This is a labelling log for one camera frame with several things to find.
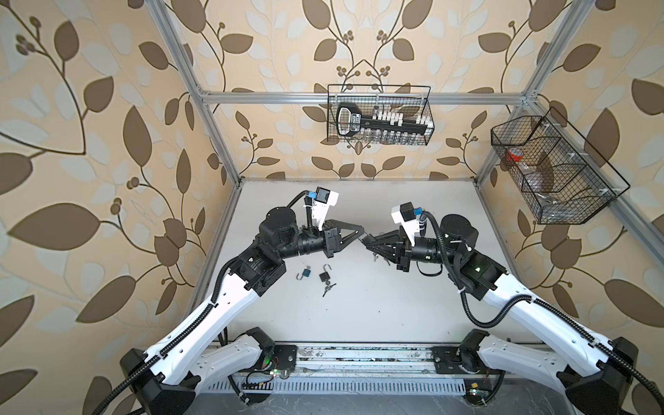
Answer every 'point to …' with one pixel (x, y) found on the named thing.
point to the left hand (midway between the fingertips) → (364, 232)
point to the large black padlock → (325, 276)
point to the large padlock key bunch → (328, 288)
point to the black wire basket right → (560, 177)
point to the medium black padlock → (368, 239)
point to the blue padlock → (306, 272)
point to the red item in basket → (514, 154)
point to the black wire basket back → (384, 136)
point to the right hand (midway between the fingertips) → (370, 246)
